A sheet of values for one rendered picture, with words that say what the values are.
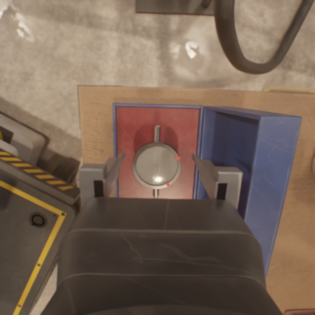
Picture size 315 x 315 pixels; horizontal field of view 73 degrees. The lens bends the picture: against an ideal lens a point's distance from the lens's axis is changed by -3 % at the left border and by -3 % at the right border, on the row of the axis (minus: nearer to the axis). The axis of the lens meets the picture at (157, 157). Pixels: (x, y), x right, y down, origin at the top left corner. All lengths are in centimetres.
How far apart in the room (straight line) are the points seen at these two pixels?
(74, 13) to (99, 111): 57
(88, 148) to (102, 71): 50
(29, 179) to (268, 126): 47
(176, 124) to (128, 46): 52
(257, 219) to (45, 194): 44
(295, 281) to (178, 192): 27
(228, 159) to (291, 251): 21
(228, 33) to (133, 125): 21
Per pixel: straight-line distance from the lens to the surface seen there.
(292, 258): 44
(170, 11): 78
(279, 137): 19
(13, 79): 89
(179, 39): 77
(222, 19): 38
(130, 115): 28
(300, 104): 34
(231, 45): 42
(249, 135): 25
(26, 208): 58
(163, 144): 25
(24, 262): 67
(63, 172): 71
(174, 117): 28
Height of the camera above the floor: 75
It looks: 73 degrees down
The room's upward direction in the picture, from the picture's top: 179 degrees clockwise
